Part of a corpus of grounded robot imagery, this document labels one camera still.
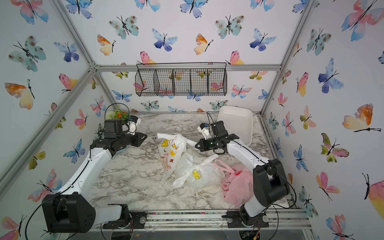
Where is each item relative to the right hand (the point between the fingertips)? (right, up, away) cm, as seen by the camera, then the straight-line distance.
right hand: (197, 145), depth 84 cm
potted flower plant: (-50, +16, +10) cm, 53 cm away
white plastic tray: (+32, +15, +33) cm, 48 cm away
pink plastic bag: (+20, -18, -10) cm, 29 cm away
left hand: (-28, +6, -2) cm, 29 cm away
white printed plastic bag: (-14, -1, -3) cm, 14 cm away
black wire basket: (-11, +41, +13) cm, 44 cm away
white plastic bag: (+1, -13, -7) cm, 15 cm away
